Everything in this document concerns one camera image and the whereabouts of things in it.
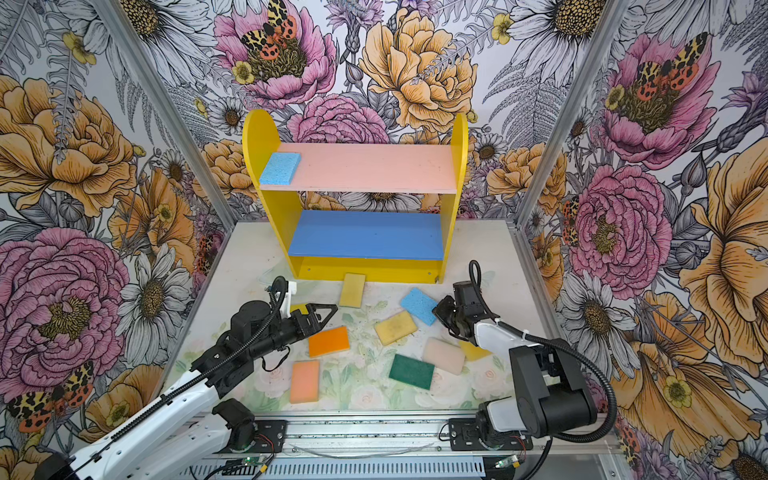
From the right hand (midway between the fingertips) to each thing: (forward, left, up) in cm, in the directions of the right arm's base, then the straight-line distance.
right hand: (434, 316), depth 92 cm
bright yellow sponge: (-10, +32, +24) cm, 42 cm away
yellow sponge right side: (-11, -10, -1) cm, 15 cm away
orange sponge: (-6, +32, -1) cm, 32 cm away
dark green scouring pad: (-15, +8, -2) cm, 17 cm away
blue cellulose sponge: (+5, +4, -1) cm, 6 cm away
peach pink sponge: (-17, +37, -3) cm, 41 cm away
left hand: (-8, +28, +15) cm, 33 cm away
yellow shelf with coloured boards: (+48, +23, 0) cm, 53 cm away
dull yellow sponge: (-2, +12, -2) cm, 12 cm away
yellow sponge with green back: (+10, +26, -1) cm, 28 cm away
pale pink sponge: (-11, -2, -3) cm, 11 cm away
